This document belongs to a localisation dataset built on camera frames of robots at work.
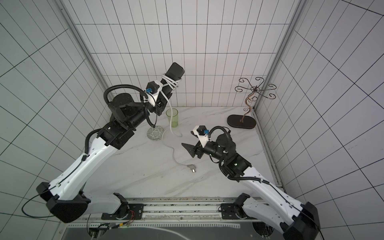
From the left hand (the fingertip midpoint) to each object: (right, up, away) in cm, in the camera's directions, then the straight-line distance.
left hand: (164, 92), depth 61 cm
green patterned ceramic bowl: (-15, -21, +42) cm, 49 cm away
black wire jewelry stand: (+51, -13, +48) cm, 71 cm away
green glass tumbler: (-1, -14, +42) cm, 44 cm away
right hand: (+10, -18, +6) cm, 22 cm away
